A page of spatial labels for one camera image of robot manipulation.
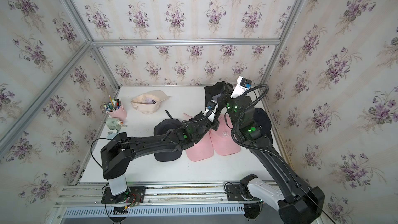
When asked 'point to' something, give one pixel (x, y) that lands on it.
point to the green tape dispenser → (115, 123)
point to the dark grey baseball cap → (161, 128)
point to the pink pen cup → (119, 113)
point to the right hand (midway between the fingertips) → (226, 85)
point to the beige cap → (148, 103)
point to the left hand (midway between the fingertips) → (220, 109)
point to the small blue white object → (111, 134)
